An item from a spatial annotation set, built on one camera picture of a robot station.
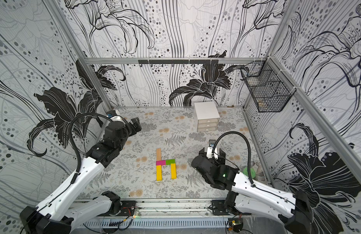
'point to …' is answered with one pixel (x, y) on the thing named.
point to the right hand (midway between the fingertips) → (211, 150)
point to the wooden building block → (158, 154)
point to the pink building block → (162, 162)
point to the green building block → (170, 161)
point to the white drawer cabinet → (207, 115)
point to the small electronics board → (237, 224)
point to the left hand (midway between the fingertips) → (134, 124)
